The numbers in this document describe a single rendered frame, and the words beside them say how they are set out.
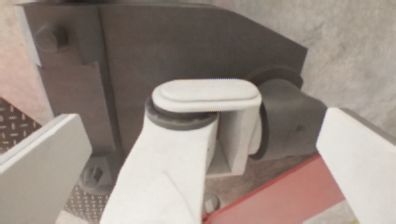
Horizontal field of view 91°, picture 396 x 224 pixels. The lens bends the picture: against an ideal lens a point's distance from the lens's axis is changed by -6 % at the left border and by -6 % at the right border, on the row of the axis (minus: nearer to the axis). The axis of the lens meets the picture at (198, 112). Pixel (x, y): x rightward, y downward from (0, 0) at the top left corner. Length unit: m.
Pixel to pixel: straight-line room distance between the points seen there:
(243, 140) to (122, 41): 0.32
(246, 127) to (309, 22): 0.49
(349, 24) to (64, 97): 0.88
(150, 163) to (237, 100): 0.19
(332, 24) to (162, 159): 0.72
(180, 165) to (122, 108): 0.29
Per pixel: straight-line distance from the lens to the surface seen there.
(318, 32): 0.82
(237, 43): 0.51
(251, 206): 1.01
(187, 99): 0.35
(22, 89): 0.81
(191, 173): 0.28
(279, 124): 0.42
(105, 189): 0.70
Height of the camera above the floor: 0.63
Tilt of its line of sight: 57 degrees down
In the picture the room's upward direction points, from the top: 162 degrees clockwise
